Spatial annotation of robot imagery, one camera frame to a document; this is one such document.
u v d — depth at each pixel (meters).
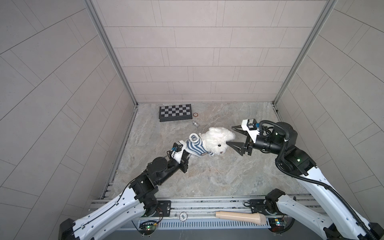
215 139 0.58
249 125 0.49
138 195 0.50
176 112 1.05
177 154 0.57
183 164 0.59
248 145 0.51
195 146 0.61
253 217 0.67
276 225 0.68
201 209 0.72
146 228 0.65
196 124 1.02
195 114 1.09
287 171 0.46
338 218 0.38
